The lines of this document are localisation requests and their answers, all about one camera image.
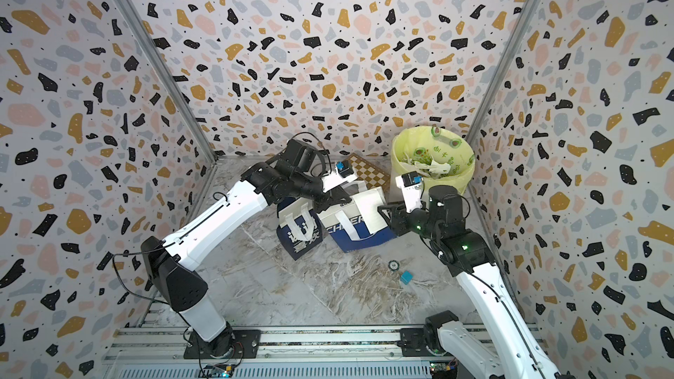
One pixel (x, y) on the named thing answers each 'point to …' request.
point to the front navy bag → (299, 228)
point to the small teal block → (405, 277)
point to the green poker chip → (393, 265)
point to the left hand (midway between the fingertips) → (351, 196)
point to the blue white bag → (346, 226)
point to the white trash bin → (459, 181)
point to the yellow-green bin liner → (441, 145)
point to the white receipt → (373, 207)
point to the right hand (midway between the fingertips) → (385, 207)
